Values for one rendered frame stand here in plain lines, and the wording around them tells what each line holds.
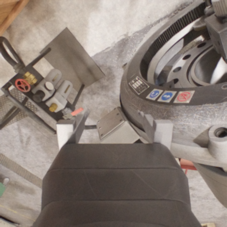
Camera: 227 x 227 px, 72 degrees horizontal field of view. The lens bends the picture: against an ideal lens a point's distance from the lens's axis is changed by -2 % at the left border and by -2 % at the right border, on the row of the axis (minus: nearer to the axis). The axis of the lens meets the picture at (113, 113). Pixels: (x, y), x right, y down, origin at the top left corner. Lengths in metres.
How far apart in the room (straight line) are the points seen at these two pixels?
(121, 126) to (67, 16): 0.91
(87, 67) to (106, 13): 0.39
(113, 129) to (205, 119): 0.25
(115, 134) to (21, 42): 1.12
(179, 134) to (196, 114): 0.05
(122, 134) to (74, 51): 0.89
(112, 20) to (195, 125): 0.94
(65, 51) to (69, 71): 0.15
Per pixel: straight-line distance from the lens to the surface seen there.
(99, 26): 1.16
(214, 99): 0.32
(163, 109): 0.34
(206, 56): 0.72
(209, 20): 0.43
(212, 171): 0.66
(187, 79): 0.62
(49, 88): 0.90
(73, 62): 1.28
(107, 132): 0.46
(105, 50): 1.20
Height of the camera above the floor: 1.12
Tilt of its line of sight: 49 degrees down
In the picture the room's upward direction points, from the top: 171 degrees counter-clockwise
